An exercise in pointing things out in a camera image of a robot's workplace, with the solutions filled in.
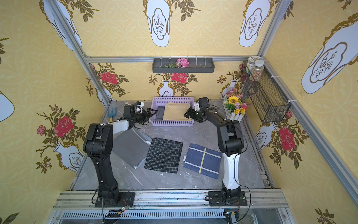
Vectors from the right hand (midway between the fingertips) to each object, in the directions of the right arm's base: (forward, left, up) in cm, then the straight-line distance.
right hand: (193, 114), depth 102 cm
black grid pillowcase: (-29, +19, -7) cm, 35 cm away
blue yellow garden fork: (+1, +65, -6) cm, 65 cm away
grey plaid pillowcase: (+6, +26, -7) cm, 28 cm away
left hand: (-1, +31, +2) cm, 31 cm away
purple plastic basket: (-6, +5, -2) cm, 8 cm away
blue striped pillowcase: (-32, -7, -7) cm, 33 cm away
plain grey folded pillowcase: (-25, +40, -5) cm, 48 cm away
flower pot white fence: (+1, -28, +8) cm, 29 cm away
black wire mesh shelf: (-8, -44, +20) cm, 49 cm away
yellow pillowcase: (+8, +14, -7) cm, 17 cm away
